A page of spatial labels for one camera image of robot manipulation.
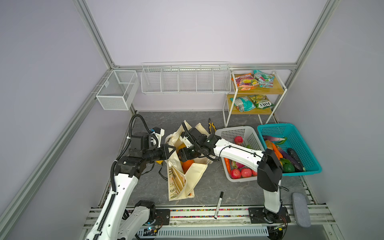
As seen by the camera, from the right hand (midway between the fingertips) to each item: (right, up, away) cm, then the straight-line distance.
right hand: (181, 158), depth 81 cm
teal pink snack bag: (+49, +44, +6) cm, 66 cm away
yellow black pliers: (+18, +19, +31) cm, 41 cm away
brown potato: (+55, +5, +14) cm, 57 cm away
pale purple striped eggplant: (+59, +9, +19) cm, 63 cm away
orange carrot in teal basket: (+59, 0, +11) cm, 60 cm away
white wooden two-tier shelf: (+52, +40, +26) cm, 70 cm away
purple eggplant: (+67, -6, +6) cm, 68 cm away
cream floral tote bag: (+1, -11, -10) cm, 15 cm away
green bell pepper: (+61, -6, +4) cm, 61 cm away
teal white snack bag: (+40, +32, +18) cm, 54 cm away
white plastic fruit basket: (+44, +8, +16) cm, 48 cm away
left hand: (-2, +6, -10) cm, 12 cm away
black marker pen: (+20, -24, -4) cm, 31 cm away
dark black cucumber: (+71, -3, +11) cm, 71 cm away
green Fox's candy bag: (+53, +34, +21) cm, 66 cm away
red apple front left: (+30, -9, +2) cm, 32 cm away
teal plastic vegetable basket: (+73, +8, +15) cm, 75 cm away
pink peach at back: (+36, +8, +16) cm, 40 cm away
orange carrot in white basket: (+21, +3, -22) cm, 31 cm away
